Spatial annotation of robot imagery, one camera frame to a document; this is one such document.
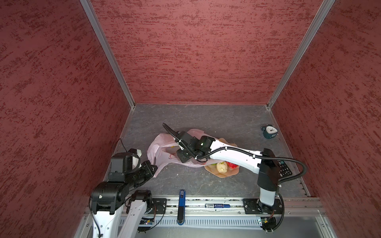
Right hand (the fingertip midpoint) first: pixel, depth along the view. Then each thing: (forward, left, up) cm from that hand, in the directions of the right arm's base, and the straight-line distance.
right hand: (181, 157), depth 77 cm
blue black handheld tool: (-22, 0, -12) cm, 25 cm away
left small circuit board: (-27, +17, -15) cm, 35 cm away
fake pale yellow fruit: (-3, -23, -7) cm, 24 cm away
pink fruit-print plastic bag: (+2, +8, +8) cm, 12 cm away
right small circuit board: (-29, -43, -15) cm, 54 cm away
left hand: (-10, +9, +8) cm, 16 cm away
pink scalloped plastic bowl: (-4, -18, -10) cm, 21 cm away
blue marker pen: (-21, -18, -13) cm, 31 cm away
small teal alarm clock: (+22, -60, -10) cm, 65 cm away
